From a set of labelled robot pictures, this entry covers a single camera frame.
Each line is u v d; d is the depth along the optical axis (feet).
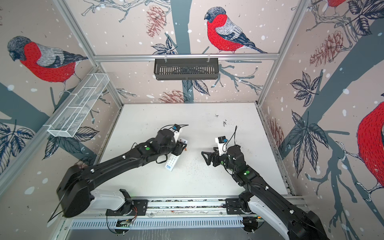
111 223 2.30
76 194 1.29
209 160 2.30
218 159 2.29
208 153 2.29
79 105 2.58
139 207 2.40
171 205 2.50
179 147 2.31
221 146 2.29
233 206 2.40
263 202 1.71
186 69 3.50
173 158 2.54
